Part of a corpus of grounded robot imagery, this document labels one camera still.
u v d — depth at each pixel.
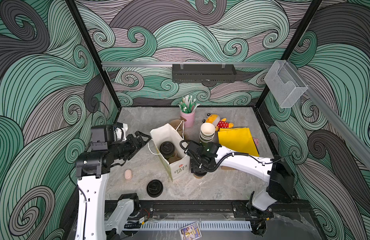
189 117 1.00
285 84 0.78
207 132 0.90
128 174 0.83
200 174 0.77
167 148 0.83
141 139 0.55
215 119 1.04
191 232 0.66
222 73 0.95
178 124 1.03
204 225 0.70
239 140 0.92
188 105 1.00
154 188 0.78
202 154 0.55
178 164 0.70
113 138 0.48
